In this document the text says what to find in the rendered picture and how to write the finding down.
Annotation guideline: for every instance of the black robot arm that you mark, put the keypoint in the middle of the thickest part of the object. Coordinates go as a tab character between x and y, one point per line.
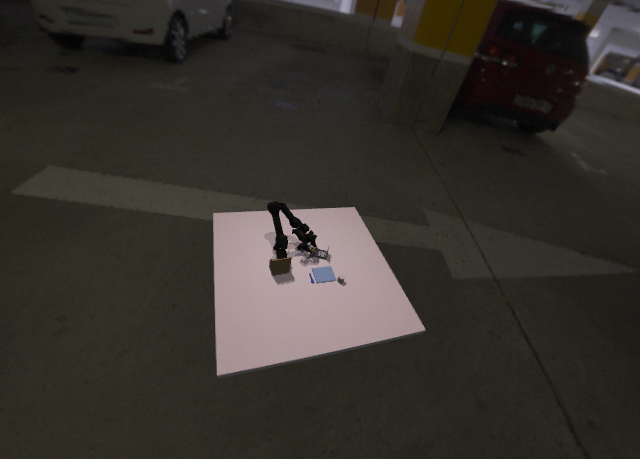
281	241

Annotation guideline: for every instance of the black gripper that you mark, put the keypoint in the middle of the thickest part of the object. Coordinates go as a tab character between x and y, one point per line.
304	245

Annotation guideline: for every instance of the blue flat square slab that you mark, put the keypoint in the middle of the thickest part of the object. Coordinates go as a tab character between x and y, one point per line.
323	274

